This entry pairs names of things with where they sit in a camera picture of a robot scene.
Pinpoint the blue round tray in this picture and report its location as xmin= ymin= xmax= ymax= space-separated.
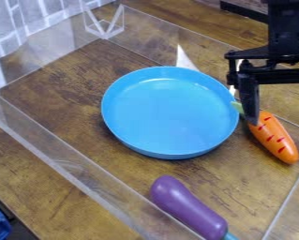
xmin=101 ymin=67 xmax=239 ymax=159

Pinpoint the purple toy eggplant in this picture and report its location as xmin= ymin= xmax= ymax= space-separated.
xmin=149 ymin=175 xmax=239 ymax=240

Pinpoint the orange toy carrot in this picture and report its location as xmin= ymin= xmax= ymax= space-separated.
xmin=247 ymin=111 xmax=299 ymax=164

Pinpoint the clear acrylic enclosure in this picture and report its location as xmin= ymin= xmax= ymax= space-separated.
xmin=0 ymin=0 xmax=299 ymax=240

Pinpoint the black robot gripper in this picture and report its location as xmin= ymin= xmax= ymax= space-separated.
xmin=224 ymin=0 xmax=299 ymax=126

